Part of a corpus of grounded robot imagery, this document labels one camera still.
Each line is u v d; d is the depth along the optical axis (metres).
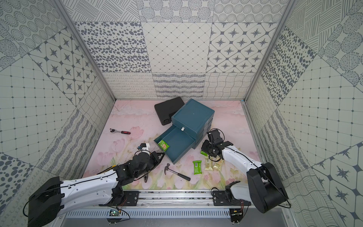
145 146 0.76
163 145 0.86
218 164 0.85
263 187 0.41
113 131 1.01
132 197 0.73
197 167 0.84
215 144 0.67
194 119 0.81
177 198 0.76
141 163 0.60
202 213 0.70
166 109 1.14
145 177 0.80
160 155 0.80
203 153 0.80
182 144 0.83
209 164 0.85
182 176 0.82
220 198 0.73
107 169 0.83
